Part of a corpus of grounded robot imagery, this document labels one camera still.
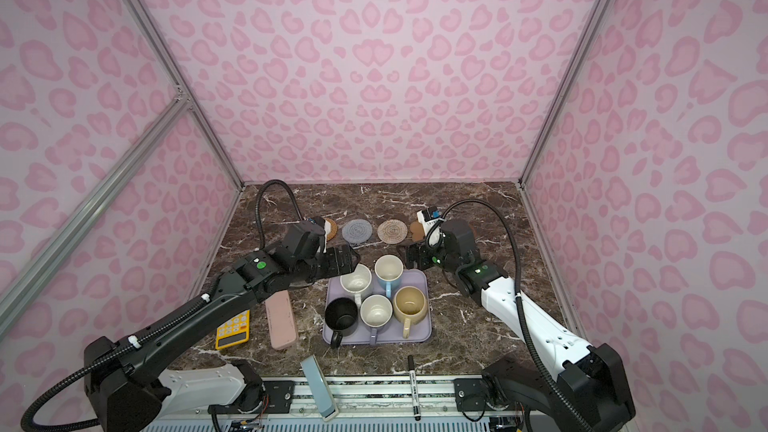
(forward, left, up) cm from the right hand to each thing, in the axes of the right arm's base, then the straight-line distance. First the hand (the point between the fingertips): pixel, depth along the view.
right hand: (411, 241), depth 78 cm
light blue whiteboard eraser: (-31, +23, -18) cm, 42 cm away
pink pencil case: (-15, +36, -18) cm, 43 cm away
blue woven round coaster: (+17, +18, -20) cm, 32 cm away
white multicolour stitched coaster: (+17, +6, -19) cm, 26 cm away
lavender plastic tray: (-18, +5, -19) cm, 27 cm away
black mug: (-14, +19, -19) cm, 30 cm away
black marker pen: (-31, -1, -19) cm, 36 cm away
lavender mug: (-12, +10, -19) cm, 24 cm away
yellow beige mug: (-9, 0, -20) cm, 22 cm away
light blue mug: (0, +6, -17) cm, 18 cm away
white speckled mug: (-3, +16, -19) cm, 25 cm away
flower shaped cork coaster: (+17, -3, -19) cm, 25 cm away
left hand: (-5, +15, +1) cm, 16 cm away
